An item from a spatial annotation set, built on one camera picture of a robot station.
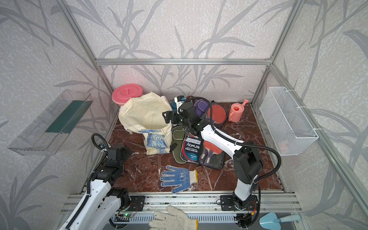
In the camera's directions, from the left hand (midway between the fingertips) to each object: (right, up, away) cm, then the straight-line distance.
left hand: (120, 151), depth 81 cm
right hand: (+28, +22, -1) cm, 36 cm away
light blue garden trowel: (+79, -31, -13) cm, 85 cm away
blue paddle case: (+30, +26, +3) cm, 40 cm away
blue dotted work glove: (+35, -16, +2) cm, 39 cm away
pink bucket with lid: (-9, +36, +21) cm, 43 cm away
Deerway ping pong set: (+41, 0, +10) cm, 42 cm away
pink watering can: (+73, +23, +21) cm, 79 cm away
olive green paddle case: (+30, +7, +24) cm, 39 cm away
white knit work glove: (+33, -31, -12) cm, 47 cm away
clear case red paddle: (+60, +21, +29) cm, 70 cm away
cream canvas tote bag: (+4, +21, +26) cm, 34 cm away
